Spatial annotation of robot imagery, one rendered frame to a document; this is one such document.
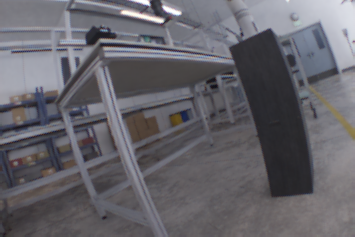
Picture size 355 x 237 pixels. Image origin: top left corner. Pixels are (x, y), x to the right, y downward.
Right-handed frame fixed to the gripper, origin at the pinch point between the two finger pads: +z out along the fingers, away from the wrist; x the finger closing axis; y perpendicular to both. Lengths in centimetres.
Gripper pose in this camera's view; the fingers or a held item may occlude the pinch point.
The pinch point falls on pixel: (167, 20)
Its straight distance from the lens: 115.4
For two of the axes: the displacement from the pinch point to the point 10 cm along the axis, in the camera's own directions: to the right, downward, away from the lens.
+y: -6.9, 2.6, 6.7
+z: 4.1, 9.1, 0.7
